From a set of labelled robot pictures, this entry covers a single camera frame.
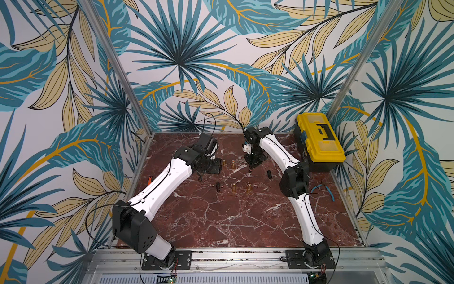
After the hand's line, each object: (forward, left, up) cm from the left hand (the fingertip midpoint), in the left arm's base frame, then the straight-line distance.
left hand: (217, 170), depth 78 cm
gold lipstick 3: (0, -16, -17) cm, 23 cm away
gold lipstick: (+15, -8, -17) cm, 24 cm away
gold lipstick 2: (0, -8, -16) cm, 18 cm away
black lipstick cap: (+10, -29, -19) cm, 36 cm away
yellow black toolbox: (+16, -52, -2) cm, 55 cm away
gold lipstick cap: (+17, -3, -18) cm, 25 cm away
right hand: (+12, -19, -14) cm, 26 cm away
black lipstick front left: (0, 0, -15) cm, 15 cm away
